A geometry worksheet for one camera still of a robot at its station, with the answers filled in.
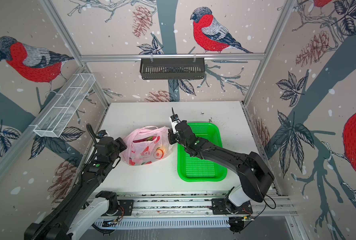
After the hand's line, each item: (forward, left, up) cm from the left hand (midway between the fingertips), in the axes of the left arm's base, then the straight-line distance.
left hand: (121, 138), depth 81 cm
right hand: (+3, -26, +1) cm, 26 cm away
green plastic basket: (-12, -40, -16) cm, 45 cm away
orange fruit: (-2, -22, -12) cm, 25 cm away
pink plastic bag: (-4, -14, -2) cm, 14 cm away
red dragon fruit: (-1, -15, 0) cm, 15 cm away
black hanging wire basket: (+52, -27, +11) cm, 59 cm away
